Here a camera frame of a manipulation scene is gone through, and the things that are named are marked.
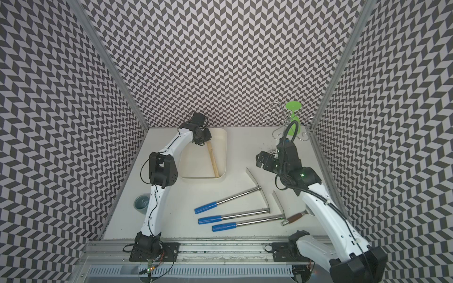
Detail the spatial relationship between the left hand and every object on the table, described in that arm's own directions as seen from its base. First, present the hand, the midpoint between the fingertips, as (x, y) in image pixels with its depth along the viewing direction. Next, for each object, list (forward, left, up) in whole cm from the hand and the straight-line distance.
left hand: (209, 138), depth 106 cm
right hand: (-28, -29, +15) cm, 43 cm away
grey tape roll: (-39, +29, -1) cm, 48 cm away
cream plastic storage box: (-14, +7, -3) cm, 16 cm away
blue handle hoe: (-46, -7, -3) cm, 46 cm away
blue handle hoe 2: (-49, -12, -4) cm, 50 cm away
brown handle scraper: (-45, -42, -6) cm, 62 cm away
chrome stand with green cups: (-8, -37, +26) cm, 46 cm away
